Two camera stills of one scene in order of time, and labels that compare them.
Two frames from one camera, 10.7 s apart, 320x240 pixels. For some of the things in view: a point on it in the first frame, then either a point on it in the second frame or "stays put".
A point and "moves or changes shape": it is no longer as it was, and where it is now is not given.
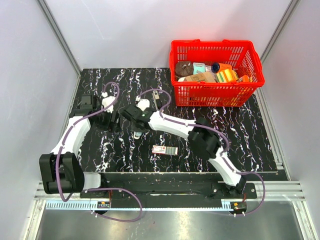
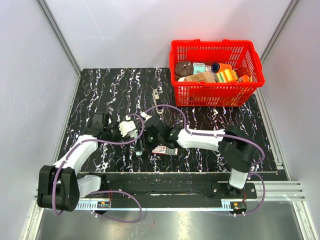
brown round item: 184,69 stays put
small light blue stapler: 137,135 moves or changes shape
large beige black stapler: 156,98 stays put
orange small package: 245,78 stays put
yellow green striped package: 227,75 stays put
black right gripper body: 134,127 → 151,142
